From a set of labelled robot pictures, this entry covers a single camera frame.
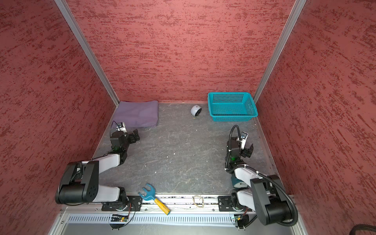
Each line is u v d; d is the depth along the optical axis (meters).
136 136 0.85
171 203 0.76
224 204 0.74
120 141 0.71
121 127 0.79
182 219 0.77
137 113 1.11
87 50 0.88
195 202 0.75
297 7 0.71
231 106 1.18
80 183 0.43
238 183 0.77
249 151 0.77
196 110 1.07
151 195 0.75
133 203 0.70
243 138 0.74
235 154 0.68
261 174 0.48
